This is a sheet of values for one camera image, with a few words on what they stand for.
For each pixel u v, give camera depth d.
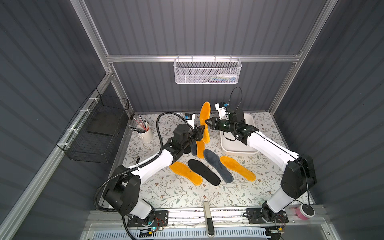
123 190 0.44
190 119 0.70
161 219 0.72
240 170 0.89
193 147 0.99
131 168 0.46
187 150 0.99
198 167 0.92
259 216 0.71
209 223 0.68
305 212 0.71
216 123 0.71
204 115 0.81
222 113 0.74
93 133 0.73
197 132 0.72
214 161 0.93
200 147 0.99
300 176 0.48
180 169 0.91
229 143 0.98
